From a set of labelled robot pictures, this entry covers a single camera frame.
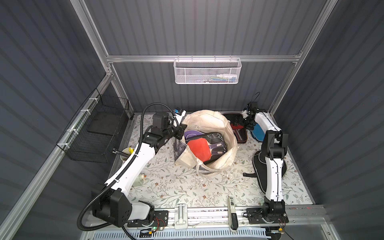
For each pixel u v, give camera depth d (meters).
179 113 0.66
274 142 0.68
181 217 0.72
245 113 0.91
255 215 0.74
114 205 0.39
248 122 0.94
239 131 1.05
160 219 0.72
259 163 0.89
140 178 0.80
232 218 0.70
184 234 0.77
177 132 0.68
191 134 0.91
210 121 0.82
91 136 0.72
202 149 0.89
